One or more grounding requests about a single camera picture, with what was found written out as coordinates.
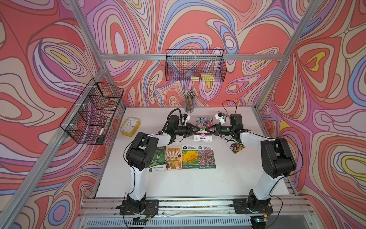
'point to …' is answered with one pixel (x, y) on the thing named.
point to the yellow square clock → (130, 126)
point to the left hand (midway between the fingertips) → (201, 131)
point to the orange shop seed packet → (173, 158)
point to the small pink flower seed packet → (236, 147)
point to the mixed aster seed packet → (203, 123)
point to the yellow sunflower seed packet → (190, 156)
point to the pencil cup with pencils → (189, 96)
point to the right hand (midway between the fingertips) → (206, 132)
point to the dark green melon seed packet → (158, 163)
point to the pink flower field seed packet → (206, 157)
